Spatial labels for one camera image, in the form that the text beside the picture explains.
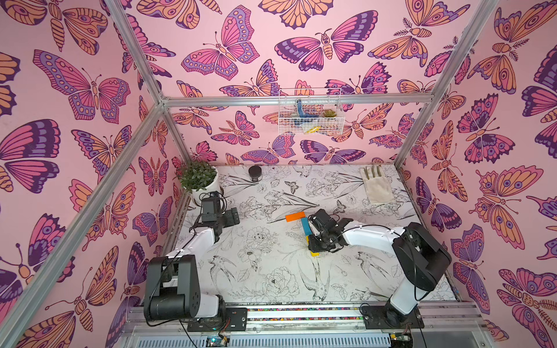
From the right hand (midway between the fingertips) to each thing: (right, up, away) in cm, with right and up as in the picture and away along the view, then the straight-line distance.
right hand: (311, 245), depth 91 cm
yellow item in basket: (+1, +47, -5) cm, 47 cm away
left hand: (-35, +14, +3) cm, 38 cm away
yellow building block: (+1, -3, -4) cm, 5 cm away
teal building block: (-2, +7, +6) cm, 9 cm away
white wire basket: (0, +57, +4) cm, 57 cm away
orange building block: (-6, +11, +10) cm, 16 cm away
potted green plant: (-48, +28, +1) cm, 56 cm away
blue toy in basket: (-5, +53, +2) cm, 53 cm away
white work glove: (+37, +24, +19) cm, 48 cm away
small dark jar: (-27, +31, +25) cm, 48 cm away
